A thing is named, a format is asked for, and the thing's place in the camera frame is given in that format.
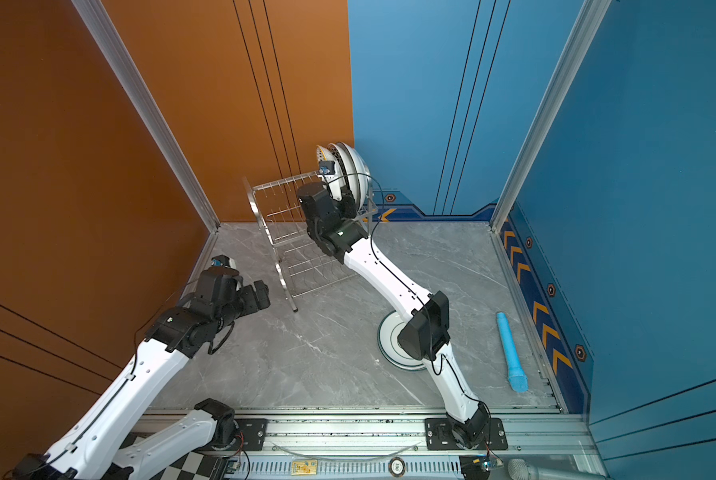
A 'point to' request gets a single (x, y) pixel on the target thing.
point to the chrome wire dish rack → (302, 264)
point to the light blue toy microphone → (517, 378)
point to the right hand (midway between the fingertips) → (342, 188)
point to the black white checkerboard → (199, 465)
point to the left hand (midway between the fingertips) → (254, 289)
